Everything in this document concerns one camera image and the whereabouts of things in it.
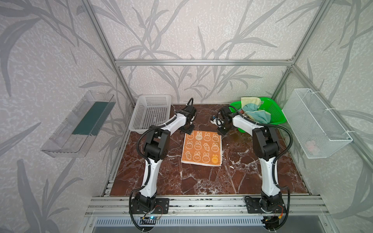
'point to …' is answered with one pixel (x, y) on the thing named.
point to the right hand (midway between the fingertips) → (221, 126)
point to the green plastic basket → (268, 104)
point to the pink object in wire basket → (311, 148)
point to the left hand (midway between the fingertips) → (188, 125)
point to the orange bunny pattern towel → (202, 148)
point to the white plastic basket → (150, 110)
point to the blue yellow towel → (249, 107)
